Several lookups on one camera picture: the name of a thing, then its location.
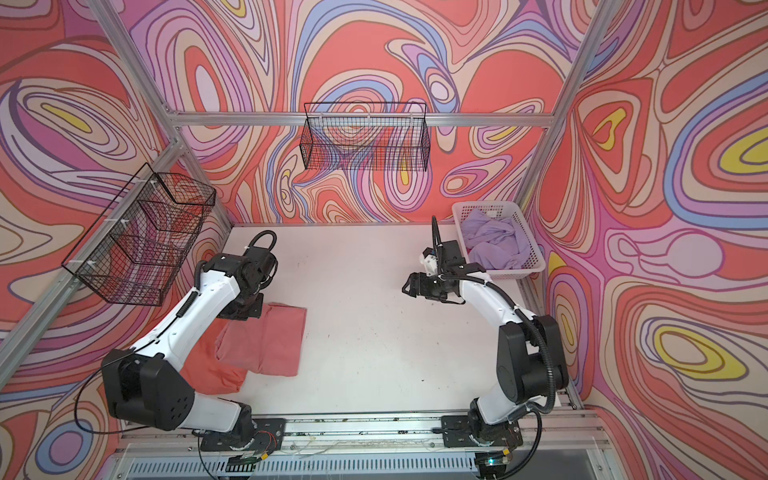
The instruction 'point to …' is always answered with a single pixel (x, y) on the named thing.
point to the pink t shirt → (270, 344)
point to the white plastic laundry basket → (535, 262)
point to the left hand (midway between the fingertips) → (244, 314)
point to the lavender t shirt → (493, 242)
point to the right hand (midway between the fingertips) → (418, 296)
